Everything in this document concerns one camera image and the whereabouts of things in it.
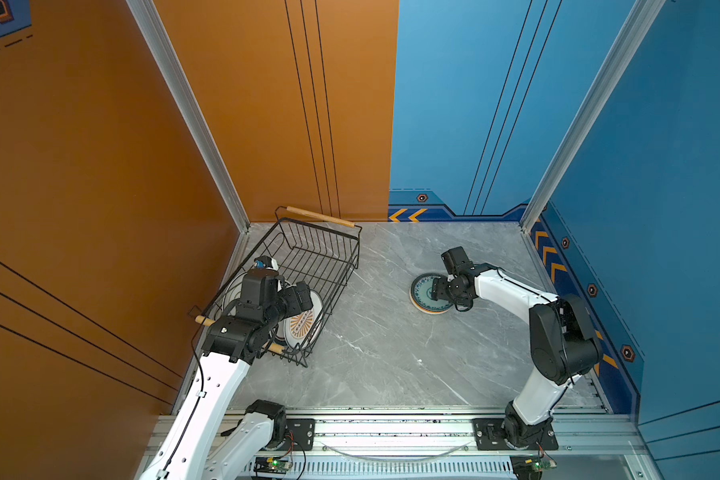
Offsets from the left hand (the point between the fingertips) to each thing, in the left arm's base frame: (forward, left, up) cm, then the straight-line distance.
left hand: (294, 289), depth 74 cm
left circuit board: (-34, +4, -25) cm, 42 cm away
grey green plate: (+14, -36, -20) cm, 43 cm away
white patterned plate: (-3, +2, -16) cm, 17 cm away
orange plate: (+5, -39, -21) cm, 45 cm away
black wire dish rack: (+31, +5, -20) cm, 38 cm away
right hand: (+11, -42, -19) cm, 47 cm away
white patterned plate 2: (-13, 0, +3) cm, 13 cm away
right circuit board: (-33, -57, -23) cm, 70 cm away
